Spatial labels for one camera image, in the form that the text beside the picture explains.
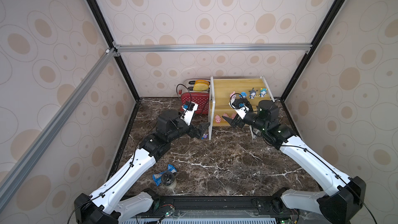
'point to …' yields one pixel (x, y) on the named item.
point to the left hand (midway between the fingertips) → (206, 119)
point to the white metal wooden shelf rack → (222, 90)
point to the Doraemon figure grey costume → (252, 93)
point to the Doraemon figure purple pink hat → (205, 136)
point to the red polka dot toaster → (202, 98)
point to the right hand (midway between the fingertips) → (228, 109)
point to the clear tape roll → (168, 180)
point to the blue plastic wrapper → (157, 178)
